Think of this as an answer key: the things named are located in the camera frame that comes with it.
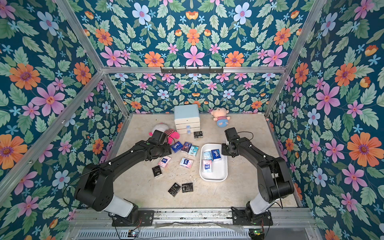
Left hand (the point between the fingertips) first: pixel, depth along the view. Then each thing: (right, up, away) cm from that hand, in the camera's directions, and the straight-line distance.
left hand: (169, 150), depth 90 cm
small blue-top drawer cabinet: (+10, +20, +9) cm, 24 cm away
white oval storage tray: (+27, -8, 0) cm, 28 cm away
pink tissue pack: (-3, -7, +1) cm, 8 cm away
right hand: (+35, 0, +2) cm, 36 cm away
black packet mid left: (-7, -13, -2) cm, 14 cm away
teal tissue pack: (+15, -1, +6) cm, 16 cm away
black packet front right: (+12, -20, -8) cm, 24 cm away
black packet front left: (+5, -20, -9) cm, 23 cm away
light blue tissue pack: (+24, -4, +3) cm, 24 cm away
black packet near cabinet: (+17, +9, +14) cm, 24 cm away
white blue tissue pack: (+10, -8, 0) cm, 13 cm away
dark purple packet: (+10, +1, +8) cm, 13 cm away
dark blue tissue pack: (+29, -3, +3) cm, 29 cm away
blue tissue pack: (+3, +1, +8) cm, 9 cm away
